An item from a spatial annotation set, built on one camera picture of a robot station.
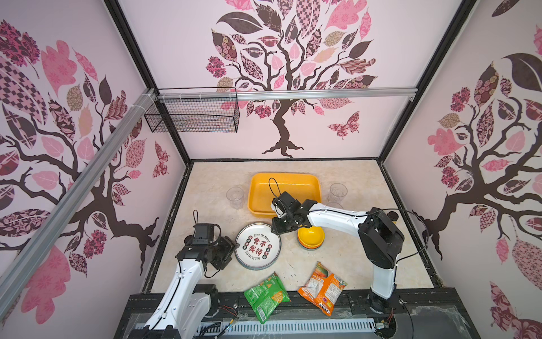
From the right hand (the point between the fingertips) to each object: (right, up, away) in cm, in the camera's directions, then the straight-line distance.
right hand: (272, 227), depth 88 cm
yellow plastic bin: (-5, +16, +23) cm, 28 cm away
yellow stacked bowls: (+16, -5, 0) cm, 17 cm away
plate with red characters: (-5, -8, -2) cm, 10 cm away
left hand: (-14, -9, -6) cm, 17 cm away
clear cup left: (-18, +13, +12) cm, 26 cm away
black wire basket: (-50, +64, +41) cm, 91 cm away
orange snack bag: (+18, -19, -13) cm, 30 cm away
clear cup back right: (+32, +14, +16) cm, 39 cm away
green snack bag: (-2, -21, -15) cm, 26 cm away
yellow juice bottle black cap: (+50, +5, -2) cm, 50 cm away
